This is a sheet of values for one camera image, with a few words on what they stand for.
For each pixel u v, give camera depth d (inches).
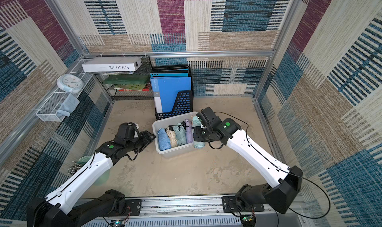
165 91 37.0
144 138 27.7
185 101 36.6
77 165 27.4
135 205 29.2
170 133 35.2
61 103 28.7
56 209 15.3
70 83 29.5
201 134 25.1
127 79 40.4
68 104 27.0
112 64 31.3
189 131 35.1
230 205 28.6
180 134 35.2
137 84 40.3
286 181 15.3
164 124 35.3
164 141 32.9
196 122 29.3
